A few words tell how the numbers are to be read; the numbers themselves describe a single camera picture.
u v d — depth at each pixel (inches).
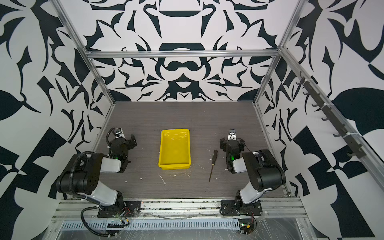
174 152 38.2
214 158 35.2
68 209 30.0
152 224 28.0
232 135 31.8
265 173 18.3
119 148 27.6
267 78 41.5
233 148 28.5
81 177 17.9
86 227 26.5
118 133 31.2
